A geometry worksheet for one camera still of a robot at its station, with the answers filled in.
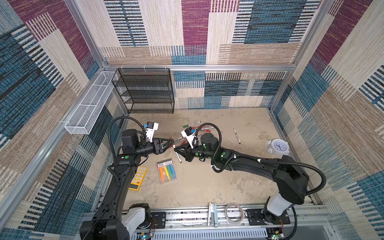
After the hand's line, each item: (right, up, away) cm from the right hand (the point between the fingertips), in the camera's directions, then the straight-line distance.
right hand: (176, 151), depth 74 cm
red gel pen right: (+19, +8, +34) cm, 40 cm away
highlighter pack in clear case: (-7, -14, +15) cm, 22 cm away
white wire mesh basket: (-60, +17, +20) cm, 65 cm away
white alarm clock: (+62, -1, +22) cm, 66 cm away
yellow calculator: (-23, -17, +11) cm, 31 cm away
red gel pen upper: (+8, +10, +34) cm, 37 cm away
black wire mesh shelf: (-27, +38, +37) cm, 59 cm away
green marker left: (+2, +7, -2) cm, 7 cm away
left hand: (-2, +6, -2) cm, 6 cm away
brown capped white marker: (+39, +5, +31) cm, 50 cm away
